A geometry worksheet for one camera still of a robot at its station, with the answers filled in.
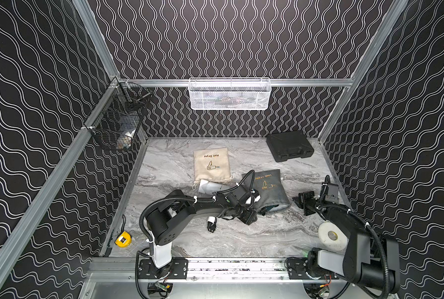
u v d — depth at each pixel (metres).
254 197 0.81
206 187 0.92
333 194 0.70
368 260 0.42
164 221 0.48
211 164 1.07
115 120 0.92
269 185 0.93
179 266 0.76
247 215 0.78
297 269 0.73
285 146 1.13
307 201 0.80
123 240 0.80
